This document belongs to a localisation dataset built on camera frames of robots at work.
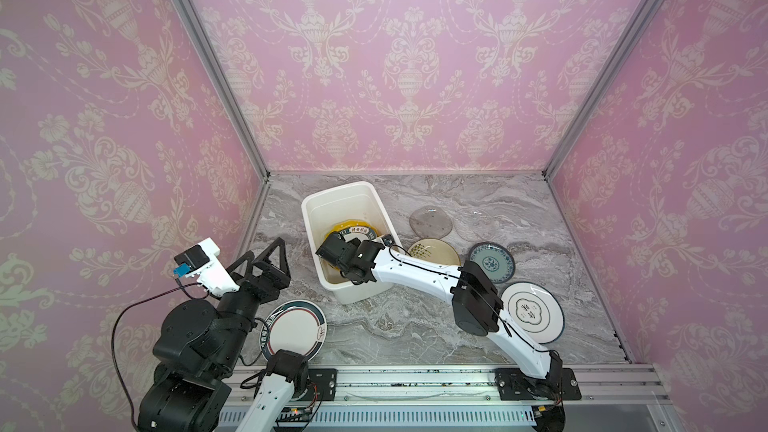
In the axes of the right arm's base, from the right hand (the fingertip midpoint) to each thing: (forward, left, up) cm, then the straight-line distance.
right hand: (345, 250), depth 89 cm
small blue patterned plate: (0, -47, -10) cm, 48 cm away
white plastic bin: (+11, -3, +4) cm, 13 cm away
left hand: (-18, +7, +31) cm, 37 cm away
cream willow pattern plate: (+3, -28, -8) cm, 29 cm away
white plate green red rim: (-18, +15, -9) cm, 25 cm away
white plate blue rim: (-17, -54, -9) cm, 58 cm away
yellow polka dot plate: (+14, 0, -6) cm, 15 cm away
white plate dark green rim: (+10, -4, -5) cm, 12 cm away
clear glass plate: (+16, -28, -9) cm, 33 cm away
